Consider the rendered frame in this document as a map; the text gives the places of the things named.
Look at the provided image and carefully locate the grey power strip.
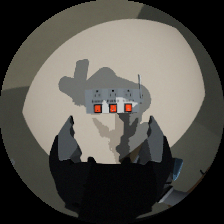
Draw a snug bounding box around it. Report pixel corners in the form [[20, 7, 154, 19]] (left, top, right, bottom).
[[85, 75, 144, 114]]

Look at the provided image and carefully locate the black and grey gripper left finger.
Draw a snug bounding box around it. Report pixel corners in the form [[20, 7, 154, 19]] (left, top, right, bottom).
[[49, 116, 82, 191]]

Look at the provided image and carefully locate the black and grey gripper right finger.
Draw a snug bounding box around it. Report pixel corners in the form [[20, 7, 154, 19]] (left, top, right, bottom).
[[138, 115, 172, 195]]

